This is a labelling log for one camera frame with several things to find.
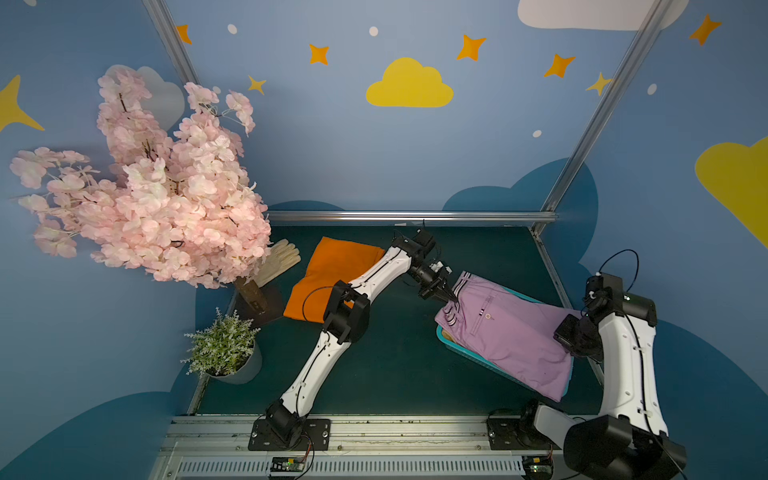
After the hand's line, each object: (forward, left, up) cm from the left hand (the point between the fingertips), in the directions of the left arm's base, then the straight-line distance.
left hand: (457, 298), depth 86 cm
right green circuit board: (-39, -18, -15) cm, 46 cm away
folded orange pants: (+22, +42, -12) cm, 49 cm away
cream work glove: (+24, +60, -13) cm, 66 cm away
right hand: (-15, -26, +4) cm, 31 cm away
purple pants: (-9, -15, -2) cm, 18 cm away
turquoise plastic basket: (-19, -7, -2) cm, 20 cm away
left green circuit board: (-40, +44, -14) cm, 61 cm away
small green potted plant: (-19, +60, +4) cm, 63 cm away
